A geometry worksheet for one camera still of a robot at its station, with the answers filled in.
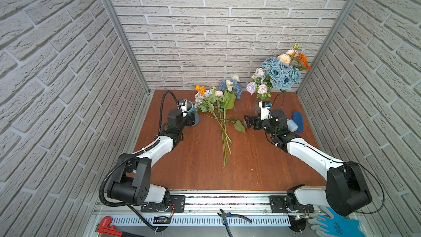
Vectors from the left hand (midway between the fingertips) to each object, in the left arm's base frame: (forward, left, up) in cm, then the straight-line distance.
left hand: (191, 108), depth 88 cm
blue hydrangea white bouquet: (+15, -22, -11) cm, 29 cm away
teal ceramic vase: (-3, 0, +4) cm, 5 cm away
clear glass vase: (-8, -37, +14) cm, 40 cm away
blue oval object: (+6, -69, -17) cm, 71 cm away
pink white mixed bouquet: (+9, -15, -15) cm, 23 cm away
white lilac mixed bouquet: (+9, -38, +10) cm, 40 cm away
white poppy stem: (+25, -23, -3) cm, 34 cm away
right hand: (-5, -34, +1) cm, 34 cm away
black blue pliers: (-48, -17, -15) cm, 53 cm away
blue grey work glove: (-53, -66, -15) cm, 86 cm away
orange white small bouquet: (+14, -6, -9) cm, 18 cm away
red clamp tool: (-52, +34, -16) cm, 64 cm away
